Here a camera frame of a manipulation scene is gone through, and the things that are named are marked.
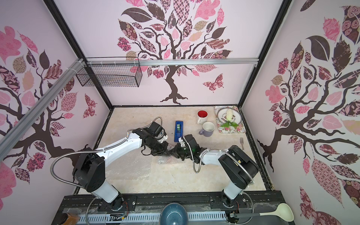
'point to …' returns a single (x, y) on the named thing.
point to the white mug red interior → (202, 115)
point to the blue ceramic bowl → (174, 213)
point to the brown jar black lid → (66, 219)
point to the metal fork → (242, 142)
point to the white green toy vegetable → (229, 115)
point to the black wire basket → (112, 71)
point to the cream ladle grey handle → (283, 211)
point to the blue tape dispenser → (178, 132)
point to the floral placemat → (239, 129)
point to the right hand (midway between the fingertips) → (168, 151)
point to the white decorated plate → (236, 116)
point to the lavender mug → (208, 129)
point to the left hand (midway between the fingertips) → (169, 157)
